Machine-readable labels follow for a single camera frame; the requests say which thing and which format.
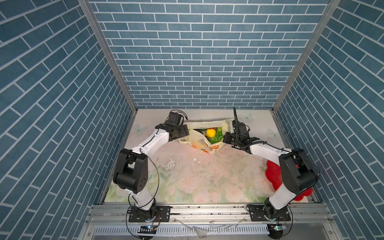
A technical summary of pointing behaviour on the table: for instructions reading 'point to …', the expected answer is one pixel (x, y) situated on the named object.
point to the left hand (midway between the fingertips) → (183, 132)
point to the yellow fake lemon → (211, 133)
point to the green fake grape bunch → (218, 136)
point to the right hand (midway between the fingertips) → (221, 134)
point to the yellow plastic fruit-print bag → (206, 135)
